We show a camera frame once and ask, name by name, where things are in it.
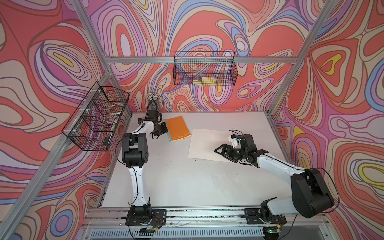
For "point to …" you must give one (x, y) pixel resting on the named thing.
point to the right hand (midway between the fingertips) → (220, 156)
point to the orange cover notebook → (177, 129)
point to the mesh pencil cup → (152, 96)
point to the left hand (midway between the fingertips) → (167, 130)
